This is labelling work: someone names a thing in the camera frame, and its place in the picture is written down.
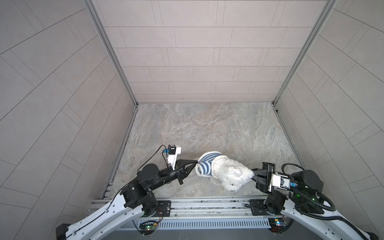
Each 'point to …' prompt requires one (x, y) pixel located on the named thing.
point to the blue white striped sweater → (204, 167)
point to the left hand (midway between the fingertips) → (199, 166)
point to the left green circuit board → (147, 228)
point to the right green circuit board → (277, 224)
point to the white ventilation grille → (213, 223)
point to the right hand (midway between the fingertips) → (245, 175)
